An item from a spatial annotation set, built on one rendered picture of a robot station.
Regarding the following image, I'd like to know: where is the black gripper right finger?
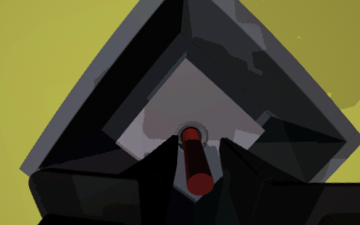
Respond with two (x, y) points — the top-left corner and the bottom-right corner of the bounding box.
(219, 138), (360, 225)

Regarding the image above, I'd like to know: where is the red peg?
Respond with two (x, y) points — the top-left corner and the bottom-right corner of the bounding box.
(182, 127), (214, 196)

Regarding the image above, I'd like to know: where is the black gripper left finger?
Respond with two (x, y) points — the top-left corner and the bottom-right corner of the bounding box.
(28, 135), (179, 225)

